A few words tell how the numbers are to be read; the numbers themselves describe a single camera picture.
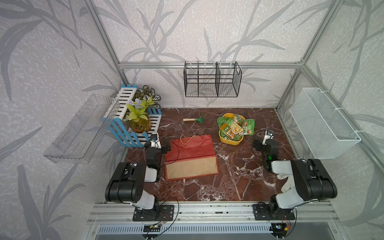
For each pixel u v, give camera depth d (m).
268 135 0.81
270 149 0.71
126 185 0.44
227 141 0.96
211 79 1.05
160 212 0.73
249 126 0.99
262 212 0.72
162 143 0.79
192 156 0.93
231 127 0.99
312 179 0.46
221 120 1.02
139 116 0.83
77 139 0.67
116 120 0.78
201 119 1.14
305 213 0.76
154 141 0.75
